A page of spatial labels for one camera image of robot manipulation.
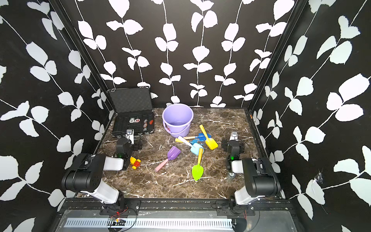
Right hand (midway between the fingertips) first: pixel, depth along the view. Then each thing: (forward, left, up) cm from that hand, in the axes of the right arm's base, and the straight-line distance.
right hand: (232, 136), depth 94 cm
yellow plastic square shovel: (-1, +14, -7) cm, 15 cm away
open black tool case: (+24, +73, -1) cm, 77 cm away
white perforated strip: (-47, +47, -7) cm, 67 cm away
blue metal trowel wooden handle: (+4, +20, -7) cm, 22 cm away
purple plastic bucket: (+17, +38, -2) cm, 42 cm away
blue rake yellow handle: (0, +26, -7) cm, 27 cm away
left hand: (0, +66, +1) cm, 66 cm away
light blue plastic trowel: (-6, +25, -7) cm, 26 cm away
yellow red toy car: (-18, +61, -4) cm, 64 cm away
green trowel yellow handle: (-20, +23, -8) cm, 32 cm away
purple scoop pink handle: (-10, +39, -6) cm, 41 cm away
